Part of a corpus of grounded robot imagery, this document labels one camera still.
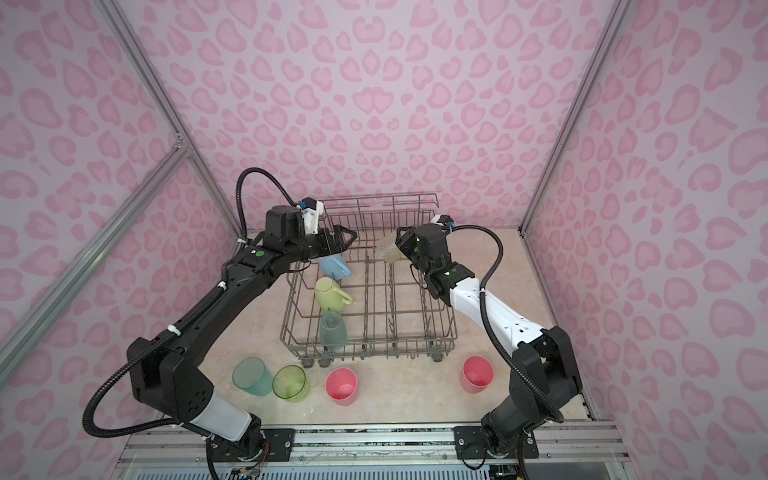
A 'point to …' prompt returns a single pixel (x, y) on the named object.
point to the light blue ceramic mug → (335, 266)
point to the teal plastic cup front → (251, 375)
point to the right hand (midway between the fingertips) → (401, 230)
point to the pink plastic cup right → (476, 374)
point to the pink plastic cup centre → (342, 385)
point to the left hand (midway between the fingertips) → (346, 231)
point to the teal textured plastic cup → (333, 331)
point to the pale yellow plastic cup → (388, 249)
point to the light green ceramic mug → (330, 295)
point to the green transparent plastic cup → (290, 383)
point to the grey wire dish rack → (366, 299)
